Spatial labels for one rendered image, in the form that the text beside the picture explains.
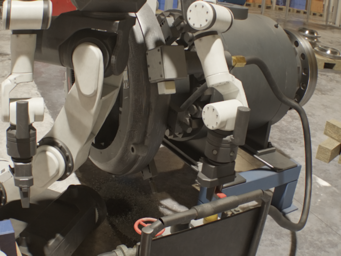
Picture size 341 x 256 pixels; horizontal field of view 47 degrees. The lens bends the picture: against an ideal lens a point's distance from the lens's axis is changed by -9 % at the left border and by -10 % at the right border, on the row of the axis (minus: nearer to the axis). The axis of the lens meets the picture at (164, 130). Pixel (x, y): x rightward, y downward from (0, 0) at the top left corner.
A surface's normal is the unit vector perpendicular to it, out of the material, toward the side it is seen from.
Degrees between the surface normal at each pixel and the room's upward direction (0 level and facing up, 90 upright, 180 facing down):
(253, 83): 84
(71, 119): 90
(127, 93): 90
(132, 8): 137
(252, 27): 31
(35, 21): 107
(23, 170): 80
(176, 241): 90
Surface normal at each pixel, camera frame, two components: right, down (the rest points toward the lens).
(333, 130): -0.83, 0.14
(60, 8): 0.58, 0.36
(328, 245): 0.10, -0.92
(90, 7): 0.16, 0.94
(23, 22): 0.28, 0.74
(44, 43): -0.29, 0.34
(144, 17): 0.40, -0.44
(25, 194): 0.38, 0.23
